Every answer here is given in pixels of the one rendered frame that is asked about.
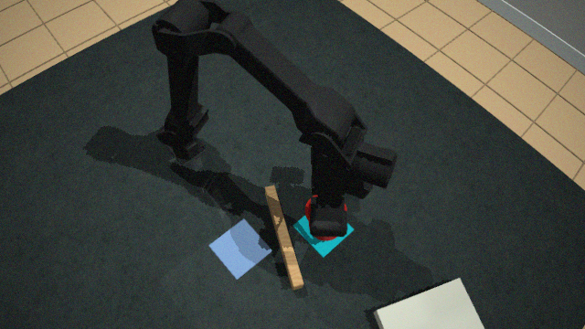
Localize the tan wooden plank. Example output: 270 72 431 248
265 186 304 290

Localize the red cup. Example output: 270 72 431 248
305 198 347 240

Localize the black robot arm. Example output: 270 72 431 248
152 0 397 199

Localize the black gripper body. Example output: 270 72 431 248
310 147 348 237

